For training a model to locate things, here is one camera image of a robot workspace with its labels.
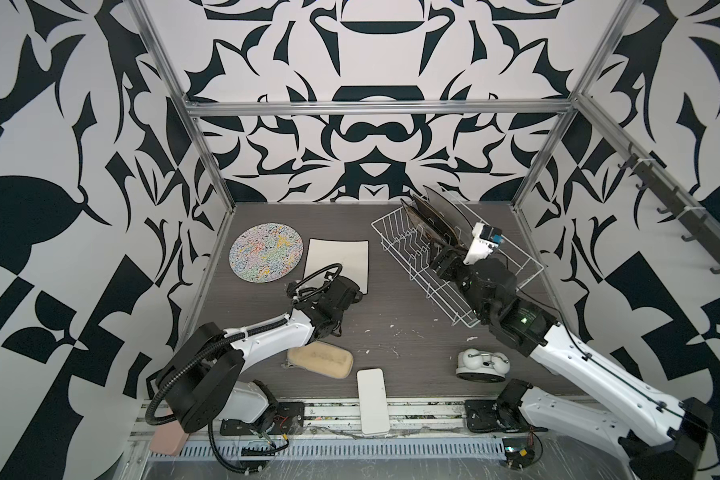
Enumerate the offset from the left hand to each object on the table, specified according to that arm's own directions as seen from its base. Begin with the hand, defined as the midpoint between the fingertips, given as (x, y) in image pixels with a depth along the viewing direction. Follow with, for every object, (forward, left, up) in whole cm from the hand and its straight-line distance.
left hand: (341, 279), depth 87 cm
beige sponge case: (-19, +5, -8) cm, 21 cm away
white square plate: (+14, -3, -9) cm, 17 cm away
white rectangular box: (-33, -8, -6) cm, 35 cm away
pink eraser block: (-36, +40, -8) cm, 54 cm away
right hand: (-3, -24, +21) cm, 32 cm away
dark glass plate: (+26, -38, -1) cm, 46 cm away
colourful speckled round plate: (+18, +26, -10) cm, 33 cm away
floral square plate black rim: (+11, -25, +9) cm, 29 cm away
